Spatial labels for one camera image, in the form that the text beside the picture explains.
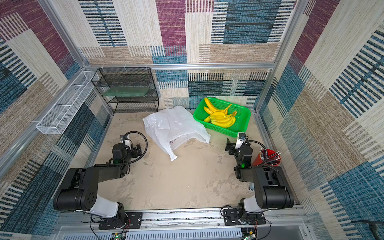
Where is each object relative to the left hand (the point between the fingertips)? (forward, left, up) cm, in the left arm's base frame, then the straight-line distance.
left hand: (132, 145), depth 95 cm
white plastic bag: (+14, -23, 0) cm, 27 cm away
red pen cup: (-14, -80, +6) cm, 82 cm away
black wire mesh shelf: (+39, -2, +23) cm, 45 cm away
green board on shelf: (+34, -2, +15) cm, 37 cm away
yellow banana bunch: (+19, -56, +2) cm, 60 cm away
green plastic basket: (+24, -74, -1) cm, 78 cm away
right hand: (0, -64, +3) cm, 64 cm away
